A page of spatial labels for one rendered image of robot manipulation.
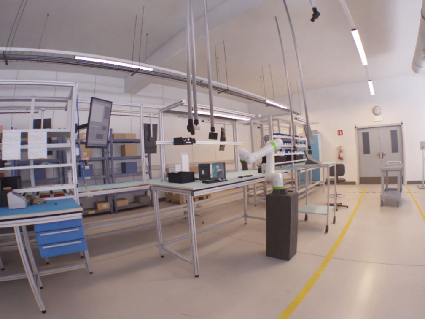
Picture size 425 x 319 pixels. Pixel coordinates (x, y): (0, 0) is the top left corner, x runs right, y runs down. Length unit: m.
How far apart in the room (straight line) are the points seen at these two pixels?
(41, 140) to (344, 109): 8.54
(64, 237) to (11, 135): 1.18
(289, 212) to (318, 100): 6.86
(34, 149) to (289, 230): 2.88
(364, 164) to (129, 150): 7.82
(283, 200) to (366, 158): 6.27
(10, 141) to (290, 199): 3.02
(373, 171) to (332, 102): 3.05
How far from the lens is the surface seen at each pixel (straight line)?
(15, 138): 2.45
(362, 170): 8.45
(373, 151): 8.39
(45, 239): 1.88
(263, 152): 2.39
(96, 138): 2.29
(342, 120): 8.51
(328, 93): 8.82
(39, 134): 2.43
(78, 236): 1.90
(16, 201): 2.09
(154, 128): 4.12
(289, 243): 2.57
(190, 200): 2.08
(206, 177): 2.53
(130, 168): 5.80
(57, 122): 5.93
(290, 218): 2.46
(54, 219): 1.80
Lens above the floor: 1.26
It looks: level
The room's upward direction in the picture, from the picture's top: 3 degrees counter-clockwise
